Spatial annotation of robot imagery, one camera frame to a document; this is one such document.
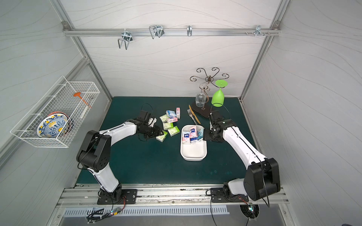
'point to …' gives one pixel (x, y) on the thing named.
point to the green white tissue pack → (161, 138)
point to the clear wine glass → (200, 99)
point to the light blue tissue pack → (171, 113)
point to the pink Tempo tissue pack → (193, 132)
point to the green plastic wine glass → (218, 97)
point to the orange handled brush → (78, 94)
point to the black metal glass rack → (206, 111)
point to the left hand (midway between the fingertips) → (161, 134)
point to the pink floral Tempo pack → (186, 139)
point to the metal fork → (191, 115)
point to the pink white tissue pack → (173, 119)
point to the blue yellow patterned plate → (53, 125)
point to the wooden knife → (194, 115)
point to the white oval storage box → (195, 151)
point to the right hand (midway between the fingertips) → (210, 136)
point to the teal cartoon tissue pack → (200, 133)
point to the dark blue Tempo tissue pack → (193, 140)
